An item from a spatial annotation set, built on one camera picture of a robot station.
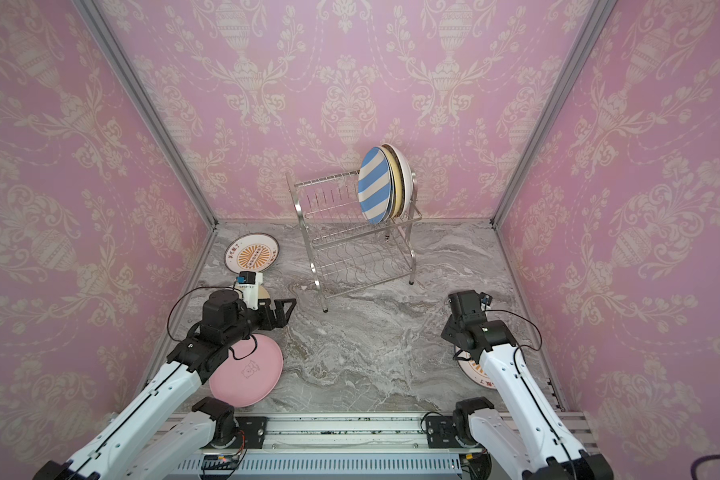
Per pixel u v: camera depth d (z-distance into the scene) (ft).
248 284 2.26
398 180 2.35
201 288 3.37
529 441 1.32
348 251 3.48
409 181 2.42
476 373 2.73
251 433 2.43
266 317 2.26
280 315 2.30
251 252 3.66
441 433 2.40
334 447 2.40
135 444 1.47
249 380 2.72
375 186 2.62
